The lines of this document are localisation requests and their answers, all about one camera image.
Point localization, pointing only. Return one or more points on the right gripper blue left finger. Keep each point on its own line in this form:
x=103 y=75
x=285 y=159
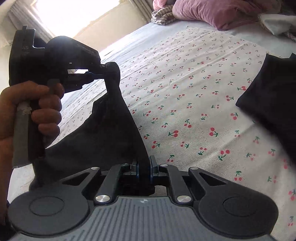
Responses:
x=144 y=171

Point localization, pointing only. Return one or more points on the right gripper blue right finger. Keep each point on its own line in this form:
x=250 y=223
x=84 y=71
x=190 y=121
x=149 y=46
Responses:
x=154 y=168

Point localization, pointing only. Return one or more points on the black pants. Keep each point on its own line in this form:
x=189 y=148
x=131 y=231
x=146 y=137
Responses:
x=108 y=137

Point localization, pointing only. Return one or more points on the person left hand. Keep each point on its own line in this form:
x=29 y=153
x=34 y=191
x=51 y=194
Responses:
x=39 y=104

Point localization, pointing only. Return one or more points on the grey curtain right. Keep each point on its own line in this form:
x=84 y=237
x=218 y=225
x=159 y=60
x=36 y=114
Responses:
x=22 y=13

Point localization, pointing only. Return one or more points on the window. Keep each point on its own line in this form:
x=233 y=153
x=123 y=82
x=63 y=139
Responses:
x=69 y=17

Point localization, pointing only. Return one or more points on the cherry print cloth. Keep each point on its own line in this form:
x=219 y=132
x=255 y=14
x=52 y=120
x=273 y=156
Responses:
x=222 y=176

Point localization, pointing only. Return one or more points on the striped folded blanket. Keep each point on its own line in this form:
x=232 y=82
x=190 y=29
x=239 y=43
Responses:
x=163 y=16

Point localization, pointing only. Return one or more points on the mauve quilt stack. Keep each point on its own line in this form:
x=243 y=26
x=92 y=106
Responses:
x=224 y=15

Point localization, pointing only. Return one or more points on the grey-blue bed sheet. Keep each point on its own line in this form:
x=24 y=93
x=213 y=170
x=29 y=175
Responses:
x=150 y=34

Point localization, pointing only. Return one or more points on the white crumpled cloth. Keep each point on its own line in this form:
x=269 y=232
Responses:
x=278 y=24

